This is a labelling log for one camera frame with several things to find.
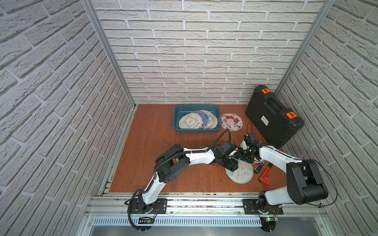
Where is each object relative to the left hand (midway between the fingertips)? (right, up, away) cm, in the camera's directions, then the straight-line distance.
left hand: (236, 166), depth 85 cm
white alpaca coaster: (-28, +27, +21) cm, 44 cm away
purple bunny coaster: (-17, +28, +23) cm, 40 cm away
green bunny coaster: (+4, -5, 0) cm, 7 cm away
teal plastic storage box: (-36, +35, +28) cm, 57 cm away
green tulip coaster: (-11, +27, +24) cm, 38 cm away
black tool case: (+24, +24, -1) cm, 34 cm away
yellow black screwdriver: (+13, -1, 0) cm, 13 cm away
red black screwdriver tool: (+15, -6, -3) cm, 17 cm away
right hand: (+4, +4, +6) cm, 8 cm away
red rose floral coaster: (+4, +26, +25) cm, 36 cm away
